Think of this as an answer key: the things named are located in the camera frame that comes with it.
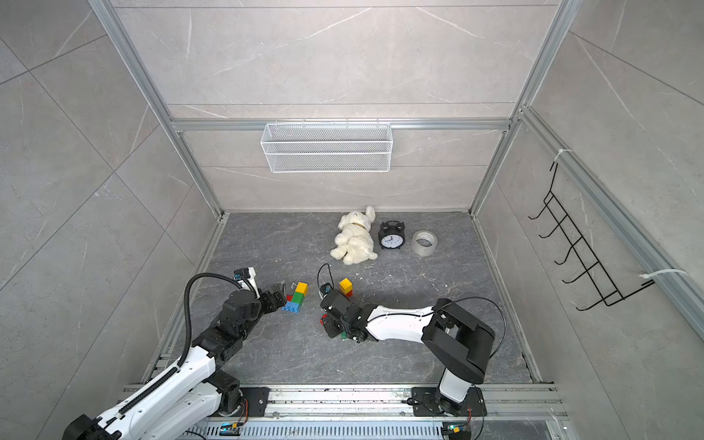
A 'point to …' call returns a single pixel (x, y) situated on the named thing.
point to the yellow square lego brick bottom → (346, 285)
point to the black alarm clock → (391, 235)
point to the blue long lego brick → (291, 306)
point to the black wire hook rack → (595, 273)
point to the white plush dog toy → (354, 241)
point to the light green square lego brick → (298, 298)
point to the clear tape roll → (421, 249)
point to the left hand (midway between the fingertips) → (275, 282)
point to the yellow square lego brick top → (302, 288)
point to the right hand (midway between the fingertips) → (330, 318)
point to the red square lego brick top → (349, 293)
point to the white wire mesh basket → (327, 148)
